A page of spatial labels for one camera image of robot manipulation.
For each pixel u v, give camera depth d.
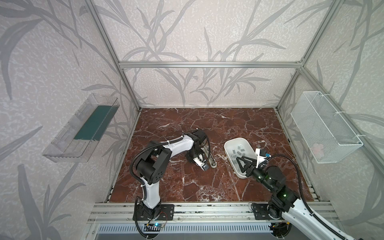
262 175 0.66
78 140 0.64
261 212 0.73
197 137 0.77
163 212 0.73
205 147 0.82
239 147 0.98
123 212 0.75
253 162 0.73
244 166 0.70
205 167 0.79
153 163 0.49
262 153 0.67
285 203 0.57
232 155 0.95
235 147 0.96
